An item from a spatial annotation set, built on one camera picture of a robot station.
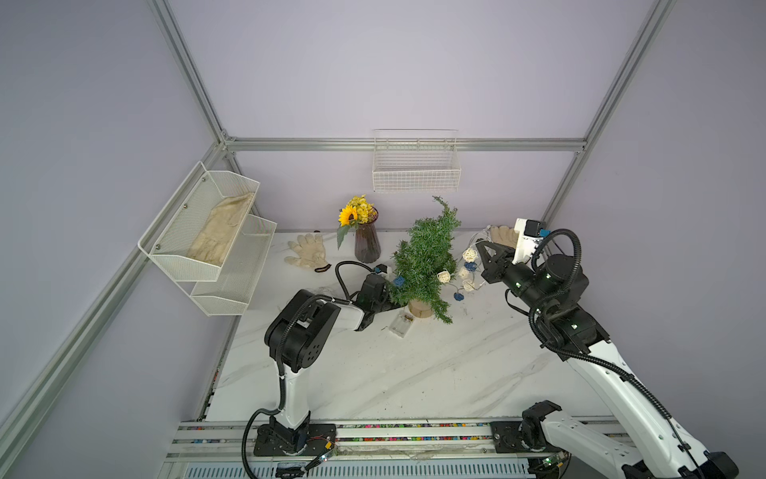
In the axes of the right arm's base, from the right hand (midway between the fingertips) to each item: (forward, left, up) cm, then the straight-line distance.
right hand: (478, 247), depth 67 cm
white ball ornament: (-2, +7, -8) cm, 11 cm away
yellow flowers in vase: (+26, +30, -12) cm, 41 cm away
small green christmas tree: (+4, +11, -5) cm, 13 cm away
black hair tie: (+22, +45, -35) cm, 62 cm away
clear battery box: (+1, +17, -37) cm, 41 cm away
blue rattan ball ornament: (-4, +2, -3) cm, 5 cm away
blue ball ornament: (+2, +18, -15) cm, 23 cm away
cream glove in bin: (+14, +67, -6) cm, 69 cm away
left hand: (+9, +15, -34) cm, 38 cm away
